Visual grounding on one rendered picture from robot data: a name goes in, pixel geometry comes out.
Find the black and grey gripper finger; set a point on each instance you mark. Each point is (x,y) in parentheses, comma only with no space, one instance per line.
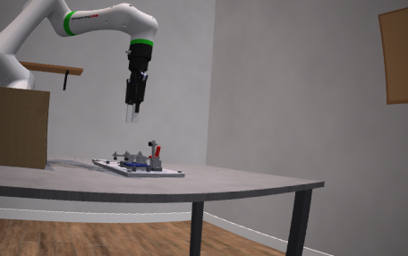
(129,98)
(139,91)

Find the blue rectangular plate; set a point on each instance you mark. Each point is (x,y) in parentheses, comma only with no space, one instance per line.
(138,166)

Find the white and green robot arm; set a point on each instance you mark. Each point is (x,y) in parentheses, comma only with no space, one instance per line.
(123,17)

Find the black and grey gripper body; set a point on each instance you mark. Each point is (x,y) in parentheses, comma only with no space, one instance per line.
(136,66)

